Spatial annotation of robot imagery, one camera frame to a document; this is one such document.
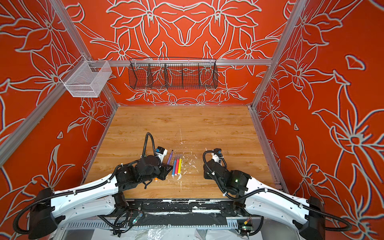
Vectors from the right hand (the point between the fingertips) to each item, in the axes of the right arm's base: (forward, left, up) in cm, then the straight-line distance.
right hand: (202, 166), depth 76 cm
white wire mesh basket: (+49, +71, +22) cm, 89 cm away
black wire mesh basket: (+59, +18, +18) cm, 65 cm away
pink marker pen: (+2, +15, -10) cm, 18 cm away
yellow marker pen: (+3, +13, -10) cm, 16 cm away
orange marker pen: (-8, +22, +6) cm, 24 cm away
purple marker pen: (+3, +17, +5) cm, 18 cm away
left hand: (0, +15, +2) cm, 15 cm away
